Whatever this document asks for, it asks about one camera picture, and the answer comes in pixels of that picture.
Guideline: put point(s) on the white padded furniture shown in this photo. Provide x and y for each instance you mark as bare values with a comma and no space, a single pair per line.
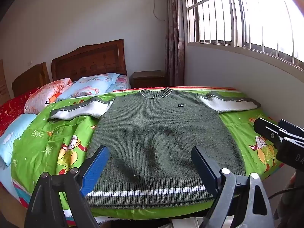
187,222

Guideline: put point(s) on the large wooden headboard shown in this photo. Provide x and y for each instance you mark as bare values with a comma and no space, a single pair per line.
95,59

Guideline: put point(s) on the small wooden headboard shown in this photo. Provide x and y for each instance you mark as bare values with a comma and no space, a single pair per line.
30,78

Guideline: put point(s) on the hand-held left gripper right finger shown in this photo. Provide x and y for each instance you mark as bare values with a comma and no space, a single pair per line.
204,171

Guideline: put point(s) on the plain light blue pillow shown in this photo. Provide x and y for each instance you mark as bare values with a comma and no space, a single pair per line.
14,135

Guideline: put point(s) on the wooden nightstand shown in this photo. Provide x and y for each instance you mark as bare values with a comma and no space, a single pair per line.
147,79

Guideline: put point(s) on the blue floral pillow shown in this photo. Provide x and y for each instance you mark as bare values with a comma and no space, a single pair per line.
121,83
90,86

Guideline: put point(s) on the floral curtain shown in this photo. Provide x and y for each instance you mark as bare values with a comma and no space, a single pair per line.
174,40

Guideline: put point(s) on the person's right forearm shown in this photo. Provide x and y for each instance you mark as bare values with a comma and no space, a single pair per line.
293,204

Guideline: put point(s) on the barred window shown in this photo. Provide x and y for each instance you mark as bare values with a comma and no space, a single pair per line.
213,11

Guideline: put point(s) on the green cartoon blanket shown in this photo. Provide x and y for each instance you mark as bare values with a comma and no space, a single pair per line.
237,128

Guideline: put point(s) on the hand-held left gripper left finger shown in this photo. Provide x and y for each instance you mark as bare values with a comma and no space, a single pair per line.
95,168

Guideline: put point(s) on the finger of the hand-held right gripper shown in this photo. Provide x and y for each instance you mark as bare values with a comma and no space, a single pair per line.
293,129
266,129

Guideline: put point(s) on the red patterned bedsheet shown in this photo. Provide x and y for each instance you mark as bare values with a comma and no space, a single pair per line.
11,109

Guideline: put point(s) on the green knitted sweater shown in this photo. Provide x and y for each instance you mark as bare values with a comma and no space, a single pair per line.
154,128

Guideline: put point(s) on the pink floral pillow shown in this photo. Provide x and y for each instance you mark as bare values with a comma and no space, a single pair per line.
45,92

